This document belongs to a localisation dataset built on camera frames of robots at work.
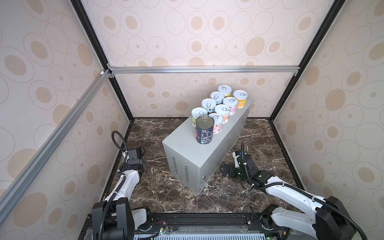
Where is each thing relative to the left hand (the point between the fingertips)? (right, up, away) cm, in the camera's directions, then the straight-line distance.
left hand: (137, 157), depth 87 cm
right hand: (+52, -6, -2) cm, 52 cm away
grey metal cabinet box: (+34, +2, -29) cm, 45 cm away
